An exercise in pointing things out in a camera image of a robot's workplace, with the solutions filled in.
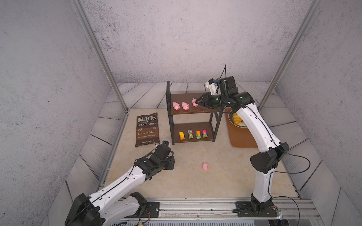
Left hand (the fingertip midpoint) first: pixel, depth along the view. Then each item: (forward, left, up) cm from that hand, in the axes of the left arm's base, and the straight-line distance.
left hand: (174, 161), depth 81 cm
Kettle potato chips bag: (+27, +21, -8) cm, 35 cm away
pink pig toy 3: (+21, -11, +26) cm, 35 cm away
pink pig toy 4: (0, -18, -7) cm, 20 cm away
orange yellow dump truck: (+20, -4, -3) cm, 21 cm away
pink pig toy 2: (+19, -7, +25) cm, 32 cm away
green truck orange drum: (+20, -16, -2) cm, 26 cm away
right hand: (+20, -13, +27) cm, 36 cm away
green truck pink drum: (+22, -20, -4) cm, 30 cm away
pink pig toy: (+19, -2, +25) cm, 32 cm away
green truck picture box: (+21, -10, -3) cm, 24 cm away
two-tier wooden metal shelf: (+29, -26, -5) cm, 39 cm away
